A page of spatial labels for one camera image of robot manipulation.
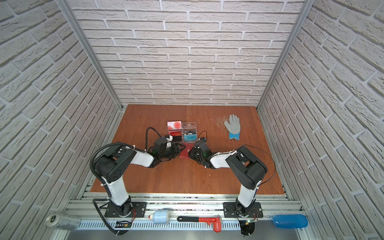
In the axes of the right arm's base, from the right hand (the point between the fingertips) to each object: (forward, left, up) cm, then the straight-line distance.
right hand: (187, 152), depth 93 cm
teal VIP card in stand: (+10, -2, +1) cm, 10 cm away
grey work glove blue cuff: (+18, -35, -2) cm, 40 cm away
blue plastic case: (-41, -46, +2) cm, 62 cm away
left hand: (+3, +1, +3) cm, 4 cm away
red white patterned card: (+17, +7, +7) cm, 20 cm away
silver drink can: (-33, +53, +10) cm, 63 cm away
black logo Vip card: (+13, -2, +4) cm, 14 cm away
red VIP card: (+13, +8, +4) cm, 16 cm away
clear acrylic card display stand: (+13, +2, +4) cm, 14 cm away
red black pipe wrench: (-38, -12, 0) cm, 40 cm away
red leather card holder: (-1, +2, 0) cm, 2 cm away
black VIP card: (+10, +6, +2) cm, 12 cm away
